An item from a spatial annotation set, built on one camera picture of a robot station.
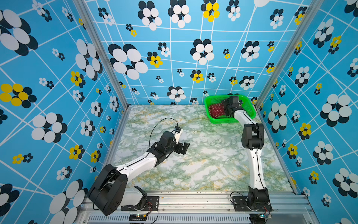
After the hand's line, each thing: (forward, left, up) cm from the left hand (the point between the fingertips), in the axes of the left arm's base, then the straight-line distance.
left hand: (185, 140), depth 85 cm
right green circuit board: (-38, -39, -7) cm, 55 cm away
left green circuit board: (-38, +25, -15) cm, 48 cm away
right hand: (+39, -34, -5) cm, 51 cm away
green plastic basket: (+38, -48, -2) cm, 61 cm away
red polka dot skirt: (+30, -25, -4) cm, 39 cm away
